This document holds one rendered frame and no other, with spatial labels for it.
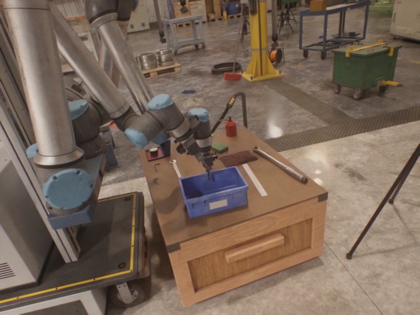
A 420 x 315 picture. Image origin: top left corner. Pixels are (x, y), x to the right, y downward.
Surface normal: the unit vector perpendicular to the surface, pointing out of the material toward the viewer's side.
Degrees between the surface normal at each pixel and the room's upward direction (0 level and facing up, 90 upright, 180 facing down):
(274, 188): 0
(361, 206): 0
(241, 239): 90
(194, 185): 90
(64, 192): 95
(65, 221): 90
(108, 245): 0
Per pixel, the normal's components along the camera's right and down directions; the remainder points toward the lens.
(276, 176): -0.14, -0.86
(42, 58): 0.63, 0.33
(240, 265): 0.31, 0.44
